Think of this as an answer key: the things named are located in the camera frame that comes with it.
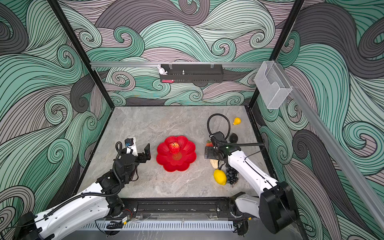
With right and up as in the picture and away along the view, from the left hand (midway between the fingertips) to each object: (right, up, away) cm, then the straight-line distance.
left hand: (142, 143), depth 77 cm
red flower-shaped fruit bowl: (+19, -14, +14) cm, 28 cm away
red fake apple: (+16, -5, +12) cm, 21 cm away
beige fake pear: (+40, -13, +8) cm, 43 cm away
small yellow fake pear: (+61, +12, +29) cm, 68 cm away
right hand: (+39, -7, +7) cm, 41 cm away
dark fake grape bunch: (+49, -18, +2) cm, 52 cm away
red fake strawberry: (+38, -3, +17) cm, 42 cm away
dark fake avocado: (+54, +1, +18) cm, 57 cm away
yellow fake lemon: (+42, -18, +2) cm, 46 cm away
